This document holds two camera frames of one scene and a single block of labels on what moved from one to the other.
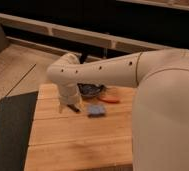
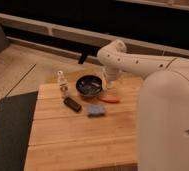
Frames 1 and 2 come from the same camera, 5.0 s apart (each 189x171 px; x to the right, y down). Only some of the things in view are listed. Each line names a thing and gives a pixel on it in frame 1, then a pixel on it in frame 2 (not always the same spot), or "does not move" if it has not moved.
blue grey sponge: x=96 y=110 does not move
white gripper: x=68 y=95 to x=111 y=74
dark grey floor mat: x=11 y=131 does not move
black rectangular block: x=73 y=107 does not move
